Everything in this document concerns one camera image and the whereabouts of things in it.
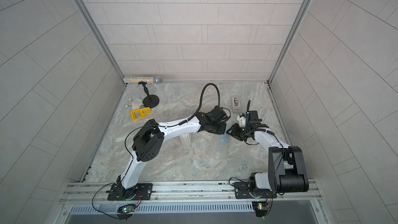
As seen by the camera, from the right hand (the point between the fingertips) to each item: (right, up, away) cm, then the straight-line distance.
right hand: (229, 131), depth 88 cm
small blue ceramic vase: (-4, -3, -5) cm, 7 cm away
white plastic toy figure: (-59, +15, +13) cm, 62 cm away
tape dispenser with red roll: (+6, +15, +12) cm, 20 cm away
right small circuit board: (+11, -30, -20) cm, 37 cm away
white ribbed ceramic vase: (-24, -3, -9) cm, 25 cm away
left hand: (-1, 0, 0) cm, 1 cm away
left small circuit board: (-47, -27, -23) cm, 59 cm away
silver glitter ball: (-41, +29, -1) cm, 50 cm away
